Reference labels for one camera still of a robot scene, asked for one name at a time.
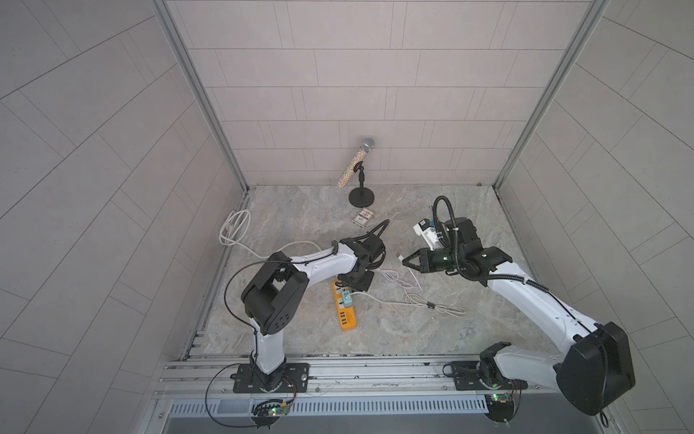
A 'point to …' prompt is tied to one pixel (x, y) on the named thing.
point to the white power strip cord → (235, 227)
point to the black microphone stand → (361, 197)
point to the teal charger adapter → (347, 298)
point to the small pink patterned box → (363, 218)
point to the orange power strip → (347, 316)
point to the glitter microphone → (367, 146)
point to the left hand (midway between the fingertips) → (363, 284)
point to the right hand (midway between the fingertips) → (405, 262)
